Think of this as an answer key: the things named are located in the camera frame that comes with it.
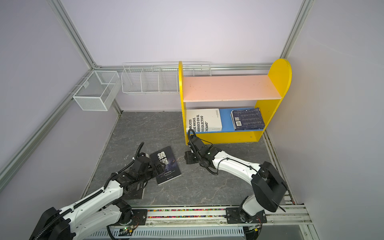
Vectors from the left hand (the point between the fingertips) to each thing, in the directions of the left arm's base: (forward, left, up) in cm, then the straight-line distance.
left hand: (160, 170), depth 84 cm
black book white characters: (+1, -6, -5) cm, 8 cm away
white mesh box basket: (+49, +43, +18) cm, 68 cm away
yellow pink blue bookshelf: (+31, -45, +15) cm, 57 cm away
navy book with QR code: (+24, -53, +12) cm, 59 cm away
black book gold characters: (-11, +14, -3) cm, 18 cm away
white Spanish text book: (+25, -27, +13) cm, 39 cm away
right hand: (+5, -16, +4) cm, 18 cm away
